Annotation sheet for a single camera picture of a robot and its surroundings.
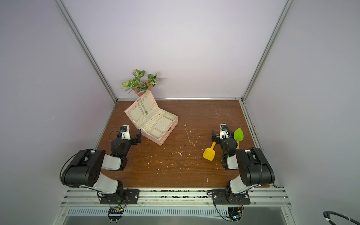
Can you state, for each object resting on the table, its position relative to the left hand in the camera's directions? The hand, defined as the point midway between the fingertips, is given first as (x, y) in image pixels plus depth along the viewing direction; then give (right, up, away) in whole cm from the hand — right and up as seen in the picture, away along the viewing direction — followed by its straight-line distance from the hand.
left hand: (134, 129), depth 90 cm
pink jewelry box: (+13, +3, +6) cm, 14 cm away
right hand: (+60, +1, -1) cm, 60 cm away
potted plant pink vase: (+1, +30, +6) cm, 31 cm away
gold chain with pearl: (+38, -10, +4) cm, 40 cm away
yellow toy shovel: (+50, -15, -2) cm, 52 cm away
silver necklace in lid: (+4, +12, +5) cm, 13 cm away
